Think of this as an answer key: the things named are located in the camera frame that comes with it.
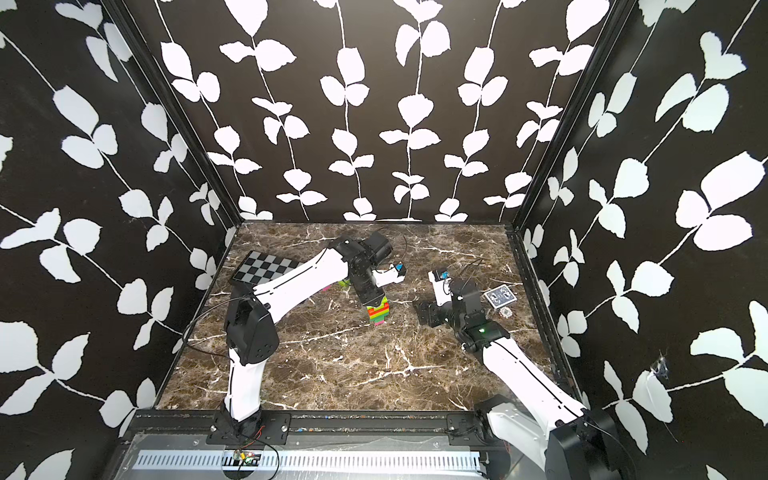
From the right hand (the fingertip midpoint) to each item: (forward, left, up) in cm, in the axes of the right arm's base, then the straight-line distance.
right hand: (424, 293), depth 83 cm
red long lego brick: (-3, +15, -5) cm, 16 cm away
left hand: (+1, +14, -2) cm, 14 cm away
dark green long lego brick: (-2, +14, -11) cm, 18 cm away
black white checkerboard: (+17, +57, -12) cm, 61 cm away
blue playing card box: (+8, -27, -14) cm, 31 cm away
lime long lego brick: (-2, +11, -3) cm, 12 cm away
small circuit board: (-38, +45, -14) cm, 60 cm away
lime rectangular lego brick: (-3, +14, -8) cm, 16 cm away
